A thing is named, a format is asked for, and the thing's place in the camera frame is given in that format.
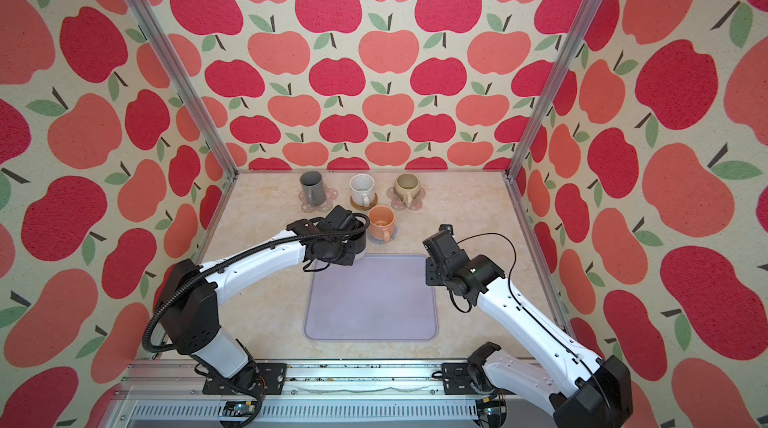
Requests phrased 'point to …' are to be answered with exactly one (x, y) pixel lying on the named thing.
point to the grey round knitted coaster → (381, 241)
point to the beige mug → (407, 187)
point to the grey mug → (314, 187)
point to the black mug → (361, 247)
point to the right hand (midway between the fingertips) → (443, 266)
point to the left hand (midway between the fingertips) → (356, 257)
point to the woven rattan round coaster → (364, 208)
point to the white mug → (363, 189)
